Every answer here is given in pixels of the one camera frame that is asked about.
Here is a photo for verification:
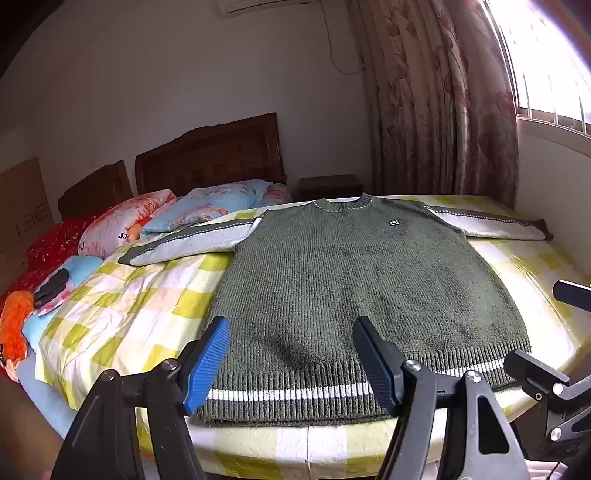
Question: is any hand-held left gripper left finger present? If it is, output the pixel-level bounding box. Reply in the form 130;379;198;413
51;316;230;480

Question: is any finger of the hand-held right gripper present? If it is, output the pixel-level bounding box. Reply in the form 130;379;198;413
553;279;591;315
503;349;591;455

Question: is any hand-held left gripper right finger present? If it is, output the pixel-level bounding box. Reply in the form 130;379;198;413
352;316;532;480

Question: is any green knitted sweater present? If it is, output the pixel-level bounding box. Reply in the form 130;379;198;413
117;193;555;428

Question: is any yellow checked bed sheet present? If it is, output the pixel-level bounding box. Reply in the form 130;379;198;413
34;194;591;467

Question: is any light blue cloth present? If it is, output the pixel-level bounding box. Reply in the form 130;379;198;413
21;256;105;352

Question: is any blue floral quilt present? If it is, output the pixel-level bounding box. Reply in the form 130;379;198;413
139;179;273;238

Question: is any pink floral pillow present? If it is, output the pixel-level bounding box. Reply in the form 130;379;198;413
78;189;177;257

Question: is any black object on bed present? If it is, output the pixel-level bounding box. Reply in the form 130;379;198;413
32;268;70;310

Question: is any dark wooden nightstand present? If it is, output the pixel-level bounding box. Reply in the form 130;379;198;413
295;174;370;202

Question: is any red dotted blanket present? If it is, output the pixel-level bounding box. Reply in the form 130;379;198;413
0;217;112;301

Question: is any small wooden headboard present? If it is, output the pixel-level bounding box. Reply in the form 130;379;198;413
58;159;134;220

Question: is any large wooden headboard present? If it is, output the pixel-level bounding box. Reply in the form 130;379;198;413
135;112;288;197

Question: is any window with bars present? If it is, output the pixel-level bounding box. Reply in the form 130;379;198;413
480;0;591;134

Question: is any pink floral curtain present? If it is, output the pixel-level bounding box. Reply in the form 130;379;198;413
346;0;520;208

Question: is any thin wall cable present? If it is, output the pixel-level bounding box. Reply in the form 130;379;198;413
323;14;363;75

